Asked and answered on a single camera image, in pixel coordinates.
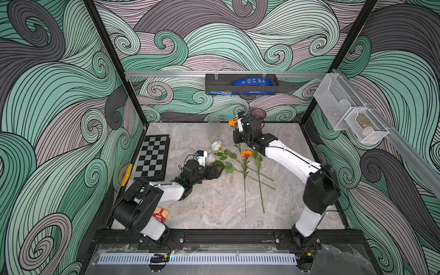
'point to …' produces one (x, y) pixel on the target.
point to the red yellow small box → (161, 214)
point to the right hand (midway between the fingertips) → (238, 131)
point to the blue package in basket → (253, 81)
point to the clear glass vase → (213, 122)
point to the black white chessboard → (152, 160)
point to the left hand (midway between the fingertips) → (219, 165)
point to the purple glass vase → (260, 114)
